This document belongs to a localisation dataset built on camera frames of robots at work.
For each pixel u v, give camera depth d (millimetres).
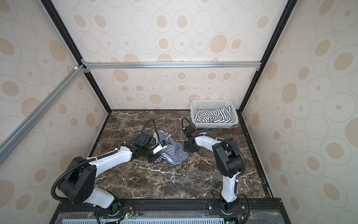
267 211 731
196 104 1166
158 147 761
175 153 900
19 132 544
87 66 904
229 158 509
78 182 432
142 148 689
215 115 1131
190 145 701
